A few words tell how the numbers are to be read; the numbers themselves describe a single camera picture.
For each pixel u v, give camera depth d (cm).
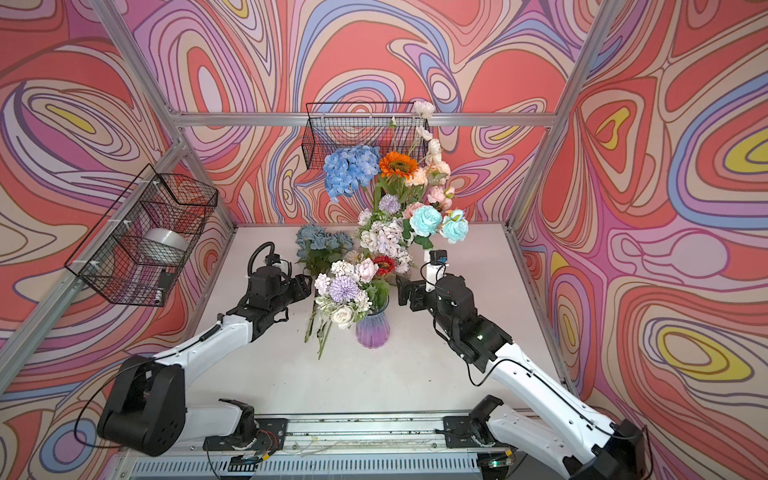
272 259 76
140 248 70
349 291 65
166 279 74
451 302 52
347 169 69
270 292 69
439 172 81
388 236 77
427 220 70
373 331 91
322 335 91
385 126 94
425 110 74
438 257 61
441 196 78
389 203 80
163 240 72
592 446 39
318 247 101
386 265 74
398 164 74
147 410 42
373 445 73
